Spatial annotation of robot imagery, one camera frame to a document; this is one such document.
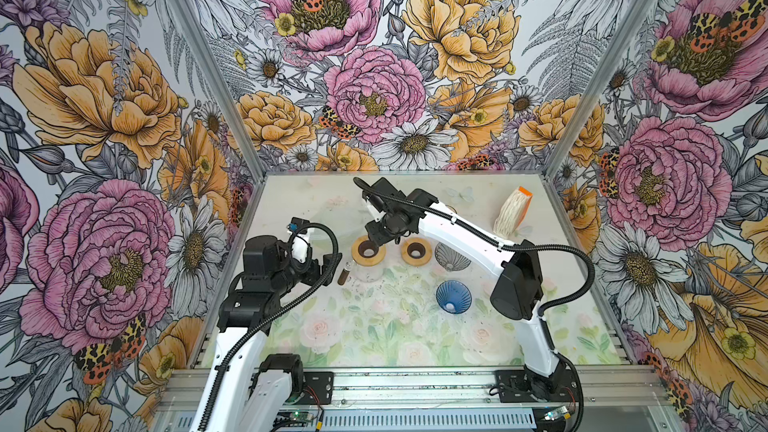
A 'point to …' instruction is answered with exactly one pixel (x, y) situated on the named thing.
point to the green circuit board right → (556, 413)
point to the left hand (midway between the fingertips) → (324, 261)
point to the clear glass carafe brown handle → (366, 274)
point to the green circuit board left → (301, 416)
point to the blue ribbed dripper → (453, 297)
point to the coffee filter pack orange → (513, 213)
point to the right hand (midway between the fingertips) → (381, 241)
